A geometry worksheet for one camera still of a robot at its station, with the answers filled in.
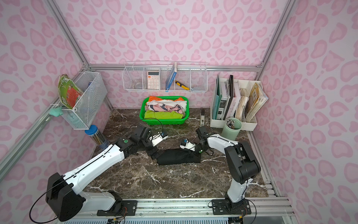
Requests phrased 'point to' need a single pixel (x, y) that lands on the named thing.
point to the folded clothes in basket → (157, 108)
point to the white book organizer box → (237, 99)
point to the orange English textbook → (257, 101)
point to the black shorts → (182, 156)
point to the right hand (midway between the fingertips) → (189, 155)
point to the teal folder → (217, 97)
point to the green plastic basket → (165, 122)
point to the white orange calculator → (153, 80)
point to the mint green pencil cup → (231, 129)
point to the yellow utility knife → (182, 85)
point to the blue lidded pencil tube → (97, 137)
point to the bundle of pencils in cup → (230, 123)
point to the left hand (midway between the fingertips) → (158, 141)
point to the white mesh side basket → (92, 87)
